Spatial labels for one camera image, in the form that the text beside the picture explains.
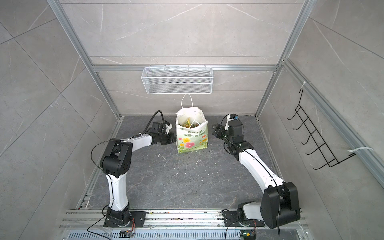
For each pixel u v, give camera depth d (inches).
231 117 29.2
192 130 32.2
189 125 35.8
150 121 31.2
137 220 28.9
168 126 37.3
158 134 32.9
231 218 28.7
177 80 39.7
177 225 28.7
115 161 21.3
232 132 24.2
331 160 22.8
